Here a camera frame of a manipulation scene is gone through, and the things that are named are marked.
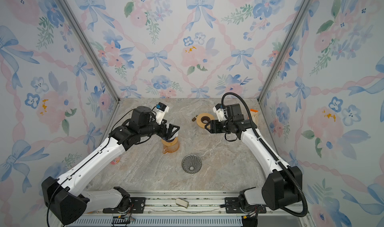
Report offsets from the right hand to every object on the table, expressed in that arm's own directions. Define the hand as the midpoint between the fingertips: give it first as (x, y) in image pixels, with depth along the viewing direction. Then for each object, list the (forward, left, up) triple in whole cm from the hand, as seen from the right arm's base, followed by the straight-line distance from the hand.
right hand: (209, 125), depth 81 cm
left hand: (-4, +19, +7) cm, 20 cm away
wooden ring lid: (+11, +3, -9) cm, 14 cm away
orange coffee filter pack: (+14, -30, -8) cm, 34 cm away
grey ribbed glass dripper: (-15, +10, -16) cm, 24 cm away
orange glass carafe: (-7, +22, -12) cm, 26 cm away
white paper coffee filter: (-11, +17, +8) cm, 22 cm away
